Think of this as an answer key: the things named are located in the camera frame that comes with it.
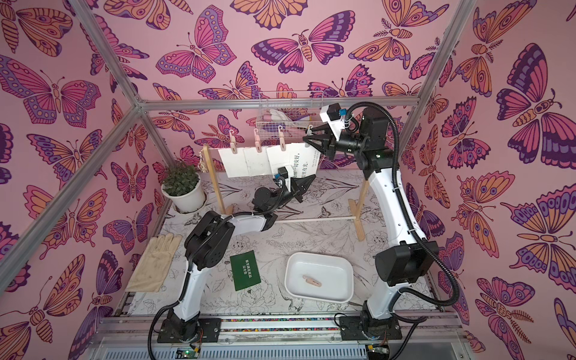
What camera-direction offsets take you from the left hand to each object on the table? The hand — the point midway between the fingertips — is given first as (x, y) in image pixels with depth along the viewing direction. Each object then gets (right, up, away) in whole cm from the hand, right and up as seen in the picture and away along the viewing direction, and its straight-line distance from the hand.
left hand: (318, 177), depth 78 cm
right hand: (-4, +12, -12) cm, 18 cm away
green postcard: (-28, -36, +10) cm, 46 cm away
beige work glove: (-64, -36, +10) cm, 74 cm away
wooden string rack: (+19, -15, +23) cm, 34 cm away
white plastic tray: (+1, -38, +7) cm, 38 cm away
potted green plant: (-55, -2, +16) cm, 58 cm away
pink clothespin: (-2, -38, +4) cm, 38 cm away
